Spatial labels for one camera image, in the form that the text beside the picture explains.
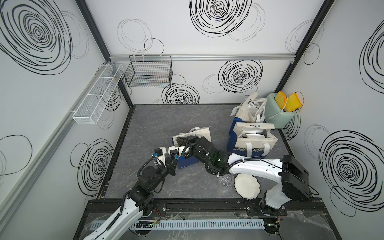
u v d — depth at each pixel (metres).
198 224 0.96
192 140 0.63
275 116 0.97
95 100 0.76
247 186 0.79
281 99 0.96
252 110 0.94
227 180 0.82
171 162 0.70
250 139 0.72
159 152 0.67
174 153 0.59
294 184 0.42
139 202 0.57
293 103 0.96
